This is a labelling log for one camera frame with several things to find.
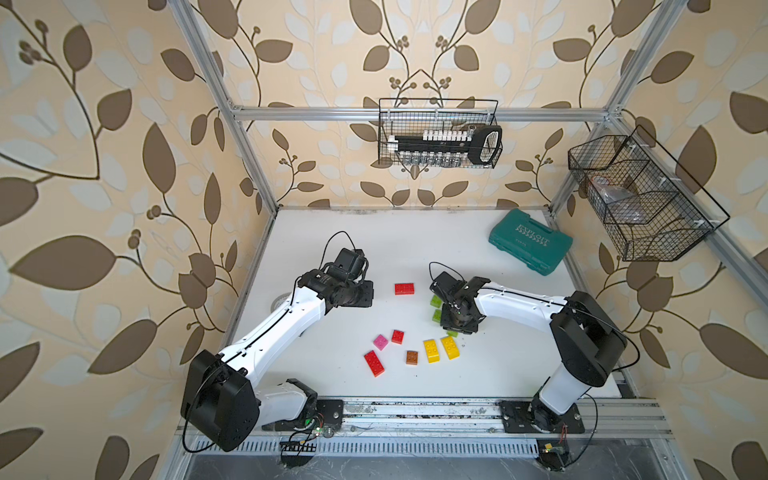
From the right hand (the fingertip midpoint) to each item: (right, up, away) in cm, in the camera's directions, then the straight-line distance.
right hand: (450, 326), depth 89 cm
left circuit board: (-40, -24, -20) cm, 50 cm away
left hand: (-25, +12, -7) cm, 29 cm away
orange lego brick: (-12, -7, -6) cm, 15 cm away
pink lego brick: (-21, -3, -4) cm, 21 cm away
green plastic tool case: (+31, +25, +16) cm, 43 cm away
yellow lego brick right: (-1, -4, -4) cm, 6 cm away
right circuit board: (+21, -25, -19) cm, 38 cm away
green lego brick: (0, -1, -2) cm, 2 cm away
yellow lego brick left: (-6, -6, -4) cm, 9 cm away
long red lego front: (-22, -8, -7) cm, 25 cm away
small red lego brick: (-16, -2, -2) cm, 16 cm away
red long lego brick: (-14, +10, +8) cm, 18 cm away
